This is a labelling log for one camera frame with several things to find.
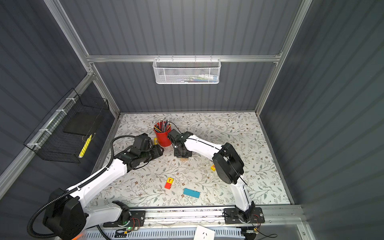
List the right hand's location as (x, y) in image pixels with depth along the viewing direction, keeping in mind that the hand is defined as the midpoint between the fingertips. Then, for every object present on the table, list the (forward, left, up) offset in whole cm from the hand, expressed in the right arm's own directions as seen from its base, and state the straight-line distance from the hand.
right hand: (181, 156), depth 91 cm
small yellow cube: (-6, -19, -3) cm, 20 cm away
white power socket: (-39, -12, -1) cm, 41 cm away
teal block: (-21, -7, -3) cm, 22 cm away
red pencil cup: (+10, +12, +5) cm, 16 cm away
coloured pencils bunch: (+17, +13, +8) cm, 23 cm away
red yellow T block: (-15, +7, -4) cm, 17 cm away
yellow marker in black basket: (-7, +42, +25) cm, 49 cm away
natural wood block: (-1, -2, -3) cm, 4 cm away
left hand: (-1, +11, +9) cm, 14 cm away
